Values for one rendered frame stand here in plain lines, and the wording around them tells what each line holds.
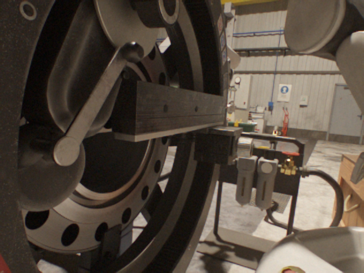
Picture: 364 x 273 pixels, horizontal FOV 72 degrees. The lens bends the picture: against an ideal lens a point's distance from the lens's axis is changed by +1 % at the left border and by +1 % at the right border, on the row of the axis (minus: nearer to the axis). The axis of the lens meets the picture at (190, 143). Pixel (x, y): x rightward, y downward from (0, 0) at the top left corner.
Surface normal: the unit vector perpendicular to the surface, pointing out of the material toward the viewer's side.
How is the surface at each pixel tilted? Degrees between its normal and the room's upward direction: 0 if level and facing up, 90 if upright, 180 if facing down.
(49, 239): 90
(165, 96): 90
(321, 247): 70
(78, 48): 74
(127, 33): 90
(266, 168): 90
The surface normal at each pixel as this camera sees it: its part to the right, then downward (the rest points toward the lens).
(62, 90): 0.39, 0.07
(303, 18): -0.90, -0.03
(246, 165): -0.38, 0.08
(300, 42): -0.91, 0.24
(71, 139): 0.92, 0.13
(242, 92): -0.62, 0.04
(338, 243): 0.43, -0.20
